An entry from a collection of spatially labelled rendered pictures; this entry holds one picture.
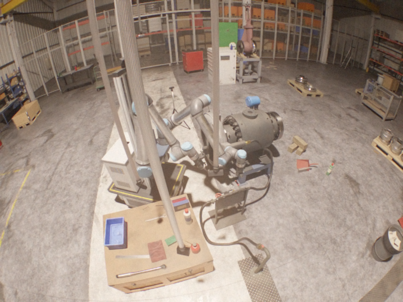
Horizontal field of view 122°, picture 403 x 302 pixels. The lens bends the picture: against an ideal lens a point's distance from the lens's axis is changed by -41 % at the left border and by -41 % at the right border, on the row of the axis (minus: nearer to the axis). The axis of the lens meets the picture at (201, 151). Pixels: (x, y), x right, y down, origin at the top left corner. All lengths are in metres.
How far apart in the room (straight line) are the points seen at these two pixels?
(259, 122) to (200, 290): 2.14
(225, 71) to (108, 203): 4.99
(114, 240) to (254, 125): 2.12
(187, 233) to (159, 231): 0.28
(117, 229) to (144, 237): 0.31
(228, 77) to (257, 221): 4.80
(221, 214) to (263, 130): 1.23
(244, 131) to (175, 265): 1.71
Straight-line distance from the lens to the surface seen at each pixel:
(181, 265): 1.73
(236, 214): 2.48
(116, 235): 2.01
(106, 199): 3.00
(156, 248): 1.80
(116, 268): 1.88
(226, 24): 9.36
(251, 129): 2.46
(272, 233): 2.44
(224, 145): 2.09
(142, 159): 1.61
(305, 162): 3.48
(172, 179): 2.46
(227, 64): 6.12
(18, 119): 8.16
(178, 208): 1.92
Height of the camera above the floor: 2.12
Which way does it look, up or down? 40 degrees down
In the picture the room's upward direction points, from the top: 3 degrees counter-clockwise
